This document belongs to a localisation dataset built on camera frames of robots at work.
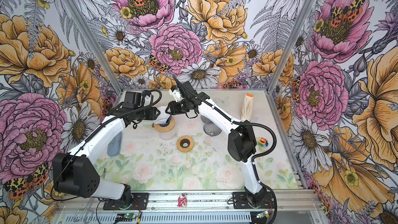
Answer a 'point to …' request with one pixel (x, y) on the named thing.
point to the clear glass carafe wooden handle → (169, 135)
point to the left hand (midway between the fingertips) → (155, 116)
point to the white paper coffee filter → (164, 118)
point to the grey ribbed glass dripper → (212, 129)
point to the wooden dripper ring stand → (166, 128)
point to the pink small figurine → (182, 200)
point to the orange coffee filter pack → (246, 110)
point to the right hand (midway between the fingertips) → (170, 115)
